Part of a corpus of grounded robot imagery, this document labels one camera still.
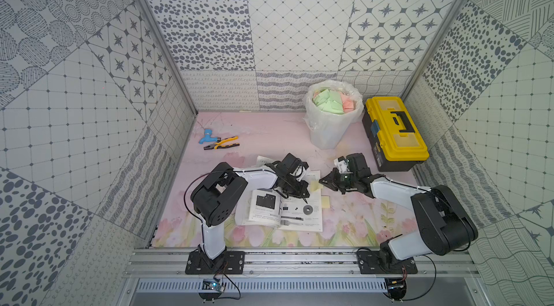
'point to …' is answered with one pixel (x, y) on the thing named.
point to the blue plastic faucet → (207, 137)
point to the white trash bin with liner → (330, 107)
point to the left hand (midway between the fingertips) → (310, 191)
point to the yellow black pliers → (219, 144)
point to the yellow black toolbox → (397, 143)
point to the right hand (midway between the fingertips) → (320, 182)
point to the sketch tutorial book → (293, 213)
